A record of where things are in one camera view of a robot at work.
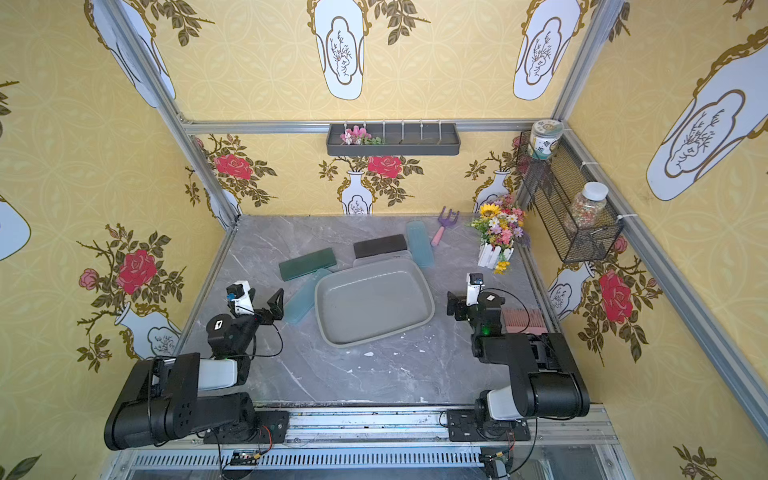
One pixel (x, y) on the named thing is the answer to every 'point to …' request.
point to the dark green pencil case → (307, 264)
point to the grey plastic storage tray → (373, 301)
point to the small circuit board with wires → (244, 457)
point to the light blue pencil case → (419, 244)
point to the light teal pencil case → (303, 299)
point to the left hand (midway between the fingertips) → (256, 289)
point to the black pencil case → (380, 246)
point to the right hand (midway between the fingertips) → (471, 290)
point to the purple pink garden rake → (443, 224)
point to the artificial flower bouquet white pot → (498, 222)
